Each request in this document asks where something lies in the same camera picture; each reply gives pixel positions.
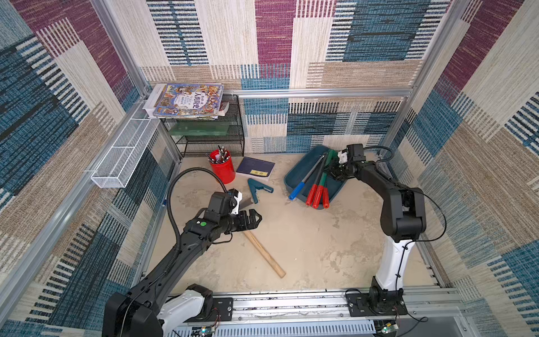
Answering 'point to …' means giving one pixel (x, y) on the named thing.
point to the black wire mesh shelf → (194, 146)
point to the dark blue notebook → (255, 169)
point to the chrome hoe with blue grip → (299, 187)
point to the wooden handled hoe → (255, 242)
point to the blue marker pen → (165, 200)
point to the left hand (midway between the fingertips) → (253, 219)
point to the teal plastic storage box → (303, 168)
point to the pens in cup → (220, 157)
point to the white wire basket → (118, 164)
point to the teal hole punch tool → (254, 185)
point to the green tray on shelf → (211, 128)
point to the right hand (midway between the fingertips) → (325, 171)
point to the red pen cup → (223, 173)
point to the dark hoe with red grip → (313, 190)
